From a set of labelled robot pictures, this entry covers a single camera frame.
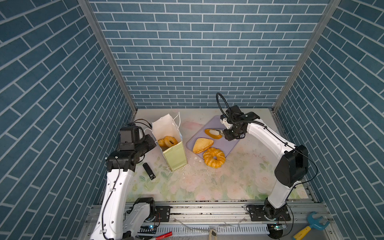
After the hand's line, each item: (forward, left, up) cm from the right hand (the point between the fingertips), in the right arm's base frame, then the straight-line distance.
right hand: (226, 134), depth 87 cm
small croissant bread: (+4, +7, -9) cm, 12 cm away
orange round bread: (-3, +35, -7) cm, 36 cm away
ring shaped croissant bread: (-8, +9, -11) cm, 16 cm away
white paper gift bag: (-19, +26, +5) cm, 33 cm away
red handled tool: (-49, +28, -14) cm, 58 cm away
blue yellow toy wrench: (-39, -42, -14) cm, 59 cm away
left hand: (-14, +37, +11) cm, 41 cm away
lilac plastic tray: (+3, -1, -17) cm, 17 cm away
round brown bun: (-7, +38, -5) cm, 39 cm away
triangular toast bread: (-2, +15, -11) cm, 18 cm away
